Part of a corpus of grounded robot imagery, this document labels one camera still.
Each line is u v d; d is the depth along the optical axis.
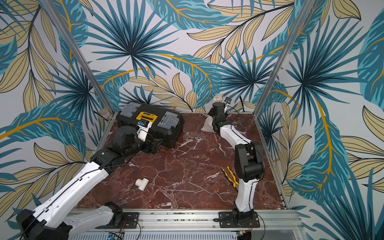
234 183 0.84
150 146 0.64
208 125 1.00
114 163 0.49
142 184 0.82
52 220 0.38
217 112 0.73
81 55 0.86
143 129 0.60
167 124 0.90
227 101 0.81
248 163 0.52
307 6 0.68
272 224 0.75
